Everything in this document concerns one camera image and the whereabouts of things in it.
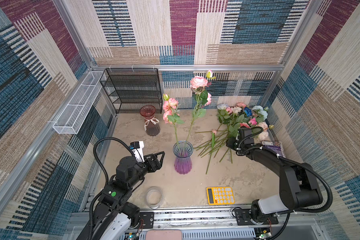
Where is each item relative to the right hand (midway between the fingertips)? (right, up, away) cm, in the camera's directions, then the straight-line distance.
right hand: (228, 143), depth 93 cm
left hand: (-39, -1, -23) cm, 45 cm away
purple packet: (+31, -2, +4) cm, 31 cm away
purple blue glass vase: (-28, -2, -14) cm, 31 cm away
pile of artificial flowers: (+9, +18, +19) cm, 27 cm away
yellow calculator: (-7, -26, -14) cm, 30 cm away
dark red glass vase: (-48, +11, +3) cm, 49 cm away
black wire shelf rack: (-63, +37, +16) cm, 75 cm away
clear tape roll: (-43, -27, -13) cm, 52 cm away
